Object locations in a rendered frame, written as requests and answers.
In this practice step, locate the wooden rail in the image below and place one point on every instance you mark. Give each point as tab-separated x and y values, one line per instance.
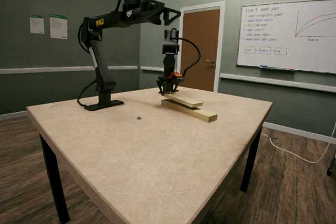
195	112

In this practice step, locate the light wooden slat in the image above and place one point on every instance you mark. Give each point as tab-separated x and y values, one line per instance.
183	99

